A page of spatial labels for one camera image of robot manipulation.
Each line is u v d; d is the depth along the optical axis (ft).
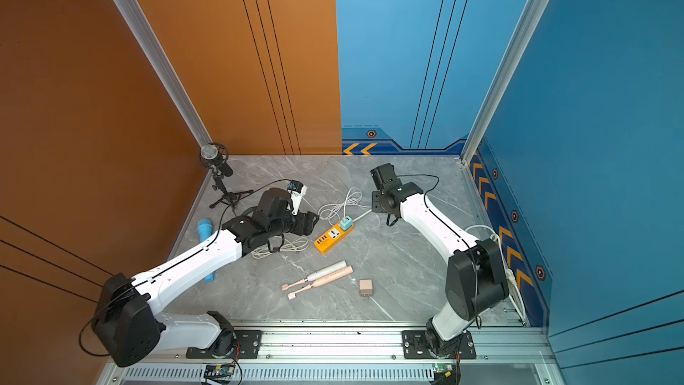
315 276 2.78
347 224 3.00
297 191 2.34
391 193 2.00
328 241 2.99
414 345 2.37
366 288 2.69
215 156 2.91
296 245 3.00
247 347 2.42
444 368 2.37
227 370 2.35
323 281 2.73
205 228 3.09
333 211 3.32
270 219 2.00
